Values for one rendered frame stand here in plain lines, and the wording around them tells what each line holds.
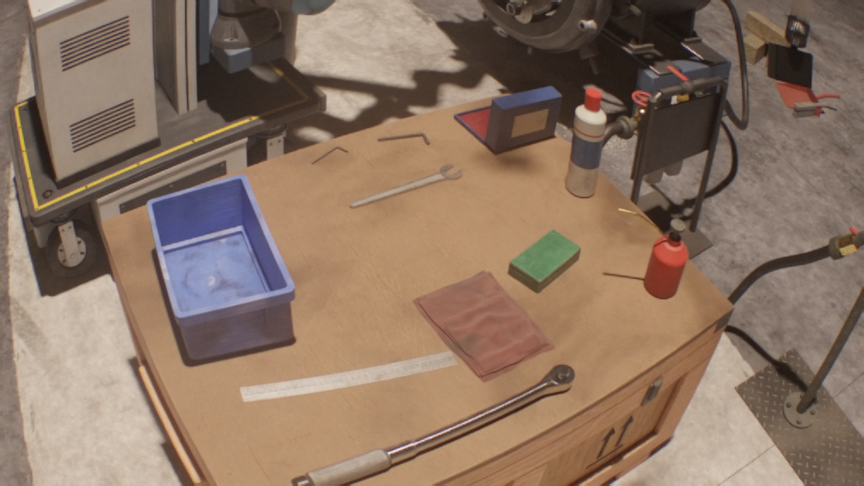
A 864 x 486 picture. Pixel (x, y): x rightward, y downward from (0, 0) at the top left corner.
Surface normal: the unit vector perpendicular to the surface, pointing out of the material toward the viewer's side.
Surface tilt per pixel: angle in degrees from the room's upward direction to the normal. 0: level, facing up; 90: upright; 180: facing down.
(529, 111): 97
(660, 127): 90
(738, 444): 0
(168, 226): 90
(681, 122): 90
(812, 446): 0
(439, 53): 0
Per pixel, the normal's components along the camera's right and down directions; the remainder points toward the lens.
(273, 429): 0.04, -0.77
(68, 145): 0.55, 0.56
